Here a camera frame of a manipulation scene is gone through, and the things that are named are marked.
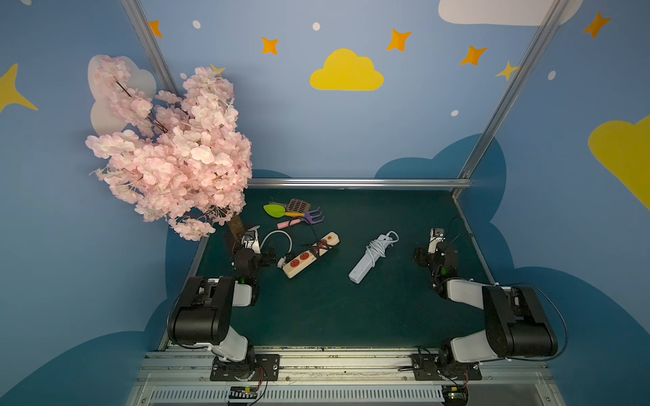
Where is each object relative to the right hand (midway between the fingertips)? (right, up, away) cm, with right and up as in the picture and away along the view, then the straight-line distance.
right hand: (433, 243), depth 95 cm
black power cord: (-42, -1, +1) cm, 42 cm away
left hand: (-66, +1, -1) cm, 66 cm away
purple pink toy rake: (-49, +9, +17) cm, 52 cm away
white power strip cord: (-58, -7, +1) cm, 58 cm away
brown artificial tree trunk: (-75, +6, +1) cm, 75 cm away
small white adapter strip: (-26, -8, -2) cm, 28 cm away
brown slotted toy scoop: (-55, +15, +20) cm, 61 cm away
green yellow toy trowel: (-63, +13, +20) cm, 68 cm away
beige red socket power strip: (-50, -6, -1) cm, 50 cm away
